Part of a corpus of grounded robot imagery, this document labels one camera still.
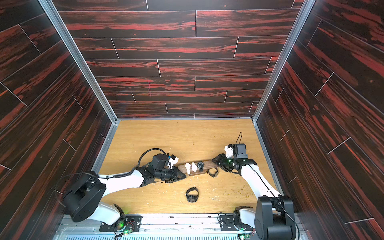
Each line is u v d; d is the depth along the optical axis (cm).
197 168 84
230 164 72
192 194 83
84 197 44
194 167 84
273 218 40
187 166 85
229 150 80
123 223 68
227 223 73
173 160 80
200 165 85
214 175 89
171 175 74
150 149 85
